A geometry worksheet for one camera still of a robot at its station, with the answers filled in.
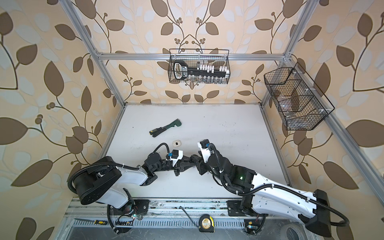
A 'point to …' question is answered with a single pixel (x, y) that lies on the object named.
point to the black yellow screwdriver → (155, 130)
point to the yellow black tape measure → (206, 224)
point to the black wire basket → (302, 105)
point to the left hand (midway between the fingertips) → (195, 162)
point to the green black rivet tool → (177, 123)
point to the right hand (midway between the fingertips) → (195, 156)
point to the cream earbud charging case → (177, 143)
